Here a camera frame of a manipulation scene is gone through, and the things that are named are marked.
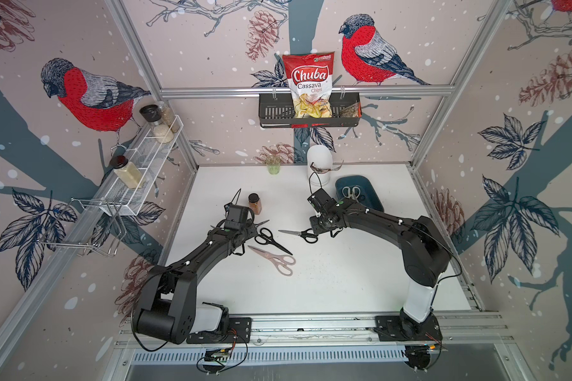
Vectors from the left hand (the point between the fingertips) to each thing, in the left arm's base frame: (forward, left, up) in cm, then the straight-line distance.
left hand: (251, 223), depth 91 cm
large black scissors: (-3, -5, -7) cm, 9 cm away
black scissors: (-2, -23, -6) cm, 24 cm away
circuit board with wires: (-43, +6, -9) cm, 44 cm away
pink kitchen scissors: (-13, -12, -7) cm, 19 cm away
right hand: (0, -26, -1) cm, 26 cm away
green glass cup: (+33, -7, -3) cm, 34 cm away
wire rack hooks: (-18, +35, +29) cm, 49 cm away
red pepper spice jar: (+9, 0, 0) cm, 9 cm away
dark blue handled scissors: (+4, -3, -7) cm, 9 cm away
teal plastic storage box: (+17, -52, -6) cm, 55 cm away
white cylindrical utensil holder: (+33, -29, -2) cm, 45 cm away
